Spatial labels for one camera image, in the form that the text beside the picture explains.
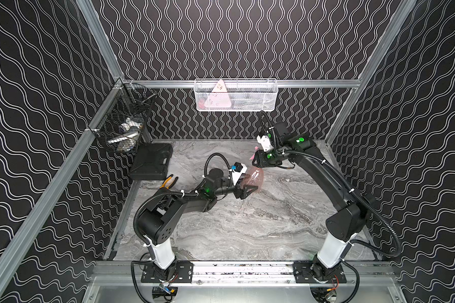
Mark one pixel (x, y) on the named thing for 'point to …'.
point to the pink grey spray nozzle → (253, 156)
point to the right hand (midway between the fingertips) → (256, 161)
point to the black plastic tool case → (150, 161)
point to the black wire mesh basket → (127, 100)
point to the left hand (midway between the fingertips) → (253, 179)
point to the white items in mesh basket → (129, 130)
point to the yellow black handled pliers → (167, 180)
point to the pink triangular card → (218, 97)
